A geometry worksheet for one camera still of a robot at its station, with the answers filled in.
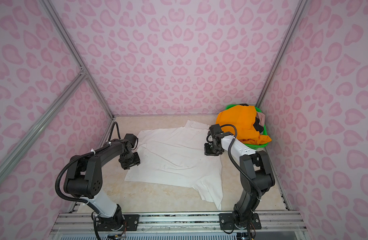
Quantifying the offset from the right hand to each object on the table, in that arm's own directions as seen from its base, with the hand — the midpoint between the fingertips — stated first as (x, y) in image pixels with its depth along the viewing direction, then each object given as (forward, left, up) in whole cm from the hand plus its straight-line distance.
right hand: (206, 150), depth 92 cm
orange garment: (+20, -24, +9) cm, 32 cm away
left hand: (-7, +41, -4) cm, 42 cm away
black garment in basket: (+16, -34, +4) cm, 38 cm away
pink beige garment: (+25, -39, +3) cm, 47 cm away
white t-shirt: (0, +19, -7) cm, 21 cm away
